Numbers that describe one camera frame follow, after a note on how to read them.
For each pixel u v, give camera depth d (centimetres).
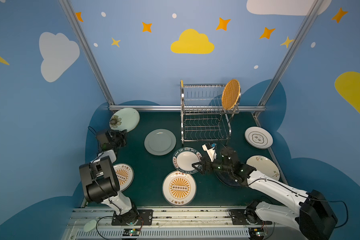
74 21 73
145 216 75
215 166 69
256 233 71
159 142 103
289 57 87
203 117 156
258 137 107
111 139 78
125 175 88
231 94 86
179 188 84
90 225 70
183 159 93
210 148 70
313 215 40
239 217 74
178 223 73
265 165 93
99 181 49
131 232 71
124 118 98
